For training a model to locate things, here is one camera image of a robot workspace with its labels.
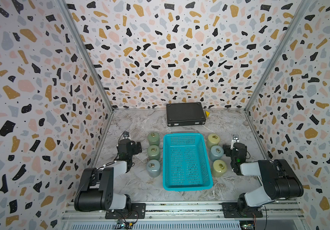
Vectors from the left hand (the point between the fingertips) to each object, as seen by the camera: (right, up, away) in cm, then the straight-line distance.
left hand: (132, 142), depth 93 cm
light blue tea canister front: (+16, -13, -12) cm, 24 cm away
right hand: (+67, -1, +2) cm, 67 cm away
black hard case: (+36, +20, +20) cm, 46 cm away
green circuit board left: (+4, -37, -23) cm, 44 cm away
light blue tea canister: (+53, -6, -5) cm, 54 cm away
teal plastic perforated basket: (+35, -15, -1) cm, 38 cm away
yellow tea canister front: (+53, -13, -12) cm, 56 cm away
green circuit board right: (+64, -38, -21) cm, 77 cm away
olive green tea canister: (+15, -5, -5) cm, 17 cm away
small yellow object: (+55, +20, +25) cm, 63 cm away
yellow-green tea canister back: (+53, +2, +1) cm, 53 cm away
